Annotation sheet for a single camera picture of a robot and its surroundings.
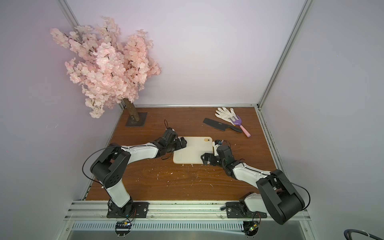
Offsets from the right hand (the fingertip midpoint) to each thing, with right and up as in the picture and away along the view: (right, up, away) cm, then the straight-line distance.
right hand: (208, 153), depth 88 cm
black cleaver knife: (+11, +16, +19) cm, 27 cm away
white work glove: (+16, +24, +25) cm, 39 cm away
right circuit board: (+19, -31, -19) cm, 41 cm away
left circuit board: (-43, -32, -17) cm, 57 cm away
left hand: (-16, +5, +6) cm, 17 cm away
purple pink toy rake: (+25, +19, +20) cm, 37 cm away
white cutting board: (-8, +1, +11) cm, 14 cm away
